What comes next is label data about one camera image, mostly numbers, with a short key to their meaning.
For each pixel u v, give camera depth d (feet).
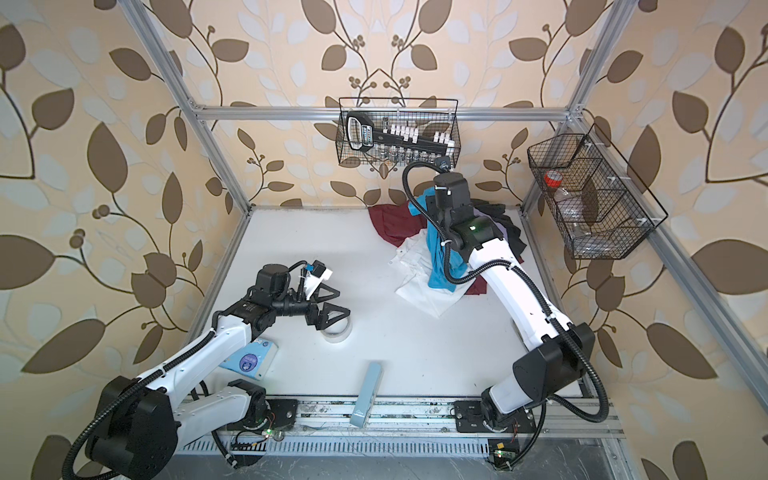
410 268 3.29
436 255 2.81
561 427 2.44
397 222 3.68
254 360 2.58
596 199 2.52
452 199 1.74
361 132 2.81
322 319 2.27
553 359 1.32
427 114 2.99
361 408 2.41
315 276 2.29
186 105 2.92
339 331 2.79
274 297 2.15
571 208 2.35
